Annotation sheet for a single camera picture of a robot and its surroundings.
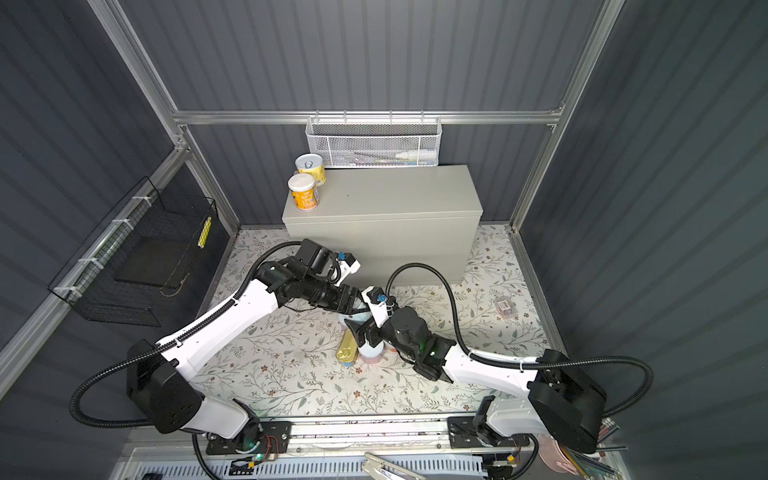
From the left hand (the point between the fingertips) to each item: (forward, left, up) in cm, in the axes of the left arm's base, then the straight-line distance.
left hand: (363, 306), depth 75 cm
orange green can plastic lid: (-4, +1, +2) cm, 5 cm away
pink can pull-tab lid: (-7, -1, -15) cm, 16 cm away
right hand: (0, 0, -2) cm, 2 cm away
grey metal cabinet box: (+19, -8, +13) cm, 25 cm away
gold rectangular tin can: (-5, +5, -15) cm, 17 cm away
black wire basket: (+8, +52, +11) cm, 54 cm away
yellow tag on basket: (+23, +44, +6) cm, 50 cm away
